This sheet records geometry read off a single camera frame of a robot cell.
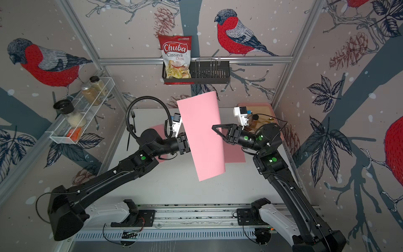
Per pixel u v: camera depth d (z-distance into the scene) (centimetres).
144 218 73
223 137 53
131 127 110
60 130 66
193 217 75
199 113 56
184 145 53
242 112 55
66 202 40
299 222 40
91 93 75
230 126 53
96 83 81
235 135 51
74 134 66
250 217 73
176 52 82
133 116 118
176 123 56
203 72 107
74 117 68
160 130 115
